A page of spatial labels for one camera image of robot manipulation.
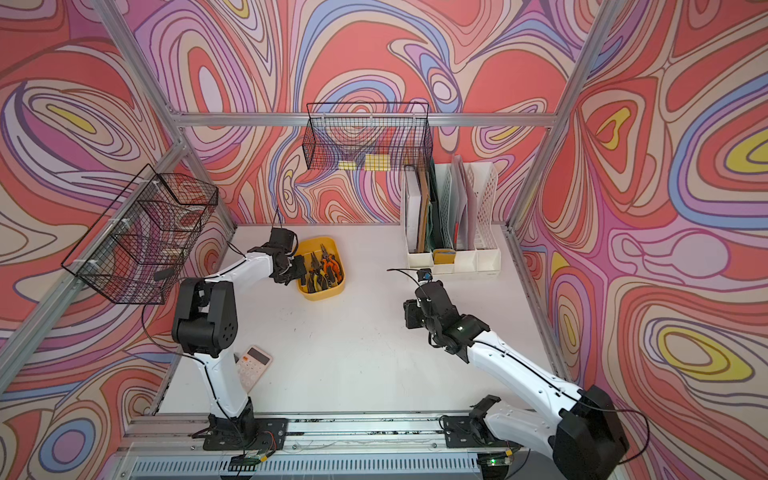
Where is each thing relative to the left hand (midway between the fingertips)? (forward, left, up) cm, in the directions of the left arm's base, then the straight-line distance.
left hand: (303, 273), depth 100 cm
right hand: (-20, -36, +8) cm, 41 cm away
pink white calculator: (-30, +10, -4) cm, 32 cm away
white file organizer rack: (+17, -51, +10) cm, 55 cm away
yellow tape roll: (+3, -48, +5) cm, 48 cm away
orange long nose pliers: (+4, -9, -1) cm, 10 cm away
